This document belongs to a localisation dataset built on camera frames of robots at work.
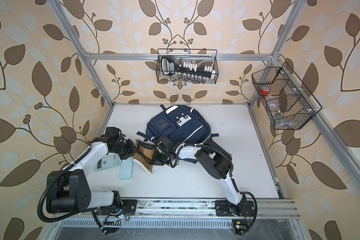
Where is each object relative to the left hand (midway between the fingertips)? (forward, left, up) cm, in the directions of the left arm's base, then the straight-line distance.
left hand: (140, 149), depth 85 cm
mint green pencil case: (-9, +8, -9) cm, 15 cm away
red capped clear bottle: (+25, -69, +24) cm, 77 cm away
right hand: (-6, -5, -8) cm, 11 cm away
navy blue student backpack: (+22, -22, -4) cm, 32 cm away
